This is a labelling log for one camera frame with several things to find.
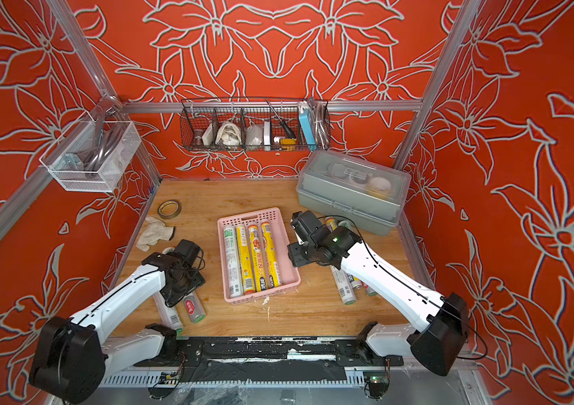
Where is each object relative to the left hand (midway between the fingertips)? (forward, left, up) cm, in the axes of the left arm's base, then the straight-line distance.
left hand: (193, 287), depth 83 cm
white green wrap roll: (+9, -12, +1) cm, 15 cm away
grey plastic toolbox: (+34, -52, +17) cm, 64 cm away
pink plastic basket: (+9, -32, -3) cm, 34 cm away
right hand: (+7, -33, +15) cm, 37 cm away
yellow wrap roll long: (+11, -16, 0) cm, 19 cm away
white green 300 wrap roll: (-10, +5, +1) cm, 11 cm away
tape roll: (+35, +23, -2) cm, 42 cm away
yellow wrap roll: (+12, -20, +1) cm, 23 cm away
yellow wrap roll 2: (+10, -26, +1) cm, 28 cm away
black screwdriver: (+54, -27, +30) cm, 67 cm away
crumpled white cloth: (+22, +24, -2) cm, 33 cm away
